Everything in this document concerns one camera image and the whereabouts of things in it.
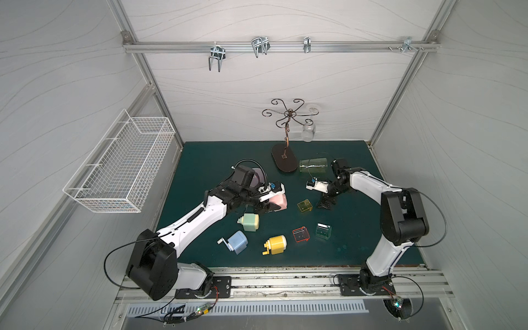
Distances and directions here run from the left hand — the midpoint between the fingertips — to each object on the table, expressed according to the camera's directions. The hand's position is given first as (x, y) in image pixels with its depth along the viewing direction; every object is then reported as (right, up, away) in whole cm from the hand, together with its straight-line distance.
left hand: (277, 198), depth 77 cm
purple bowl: (-7, +9, -10) cm, 15 cm away
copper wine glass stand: (+5, +18, +35) cm, 40 cm away
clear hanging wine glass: (+16, +30, +20) cm, 40 cm away
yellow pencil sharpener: (0, -17, -1) cm, 17 cm away
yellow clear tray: (+14, -7, +18) cm, 24 cm away
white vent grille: (+1, -32, -14) cm, 35 cm away
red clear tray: (+11, -17, +9) cm, 22 cm away
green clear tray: (+20, -16, +10) cm, 28 cm away
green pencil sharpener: (-11, -10, +5) cm, 15 cm away
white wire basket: (-54, +10, -9) cm, 56 cm away
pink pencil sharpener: (+1, +1, -4) cm, 4 cm away
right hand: (+21, -1, +18) cm, 28 cm away
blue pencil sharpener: (-15, -17, -1) cm, 23 cm away
